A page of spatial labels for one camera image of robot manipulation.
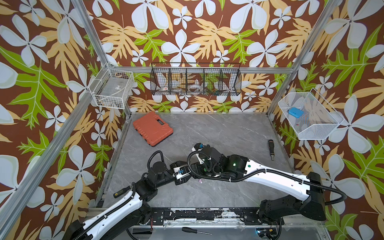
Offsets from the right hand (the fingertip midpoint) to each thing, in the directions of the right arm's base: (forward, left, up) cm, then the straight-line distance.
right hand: (189, 171), depth 70 cm
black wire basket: (+58, -5, +12) cm, 60 cm away
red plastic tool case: (+39, +27, -15) cm, 49 cm away
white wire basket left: (+45, +45, +15) cm, 65 cm away
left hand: (+4, 0, -2) cm, 5 cm away
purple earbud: (+2, -6, -18) cm, 20 cm away
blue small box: (+32, -62, +7) cm, 70 cm away
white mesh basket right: (+28, -67, +8) cm, 73 cm away
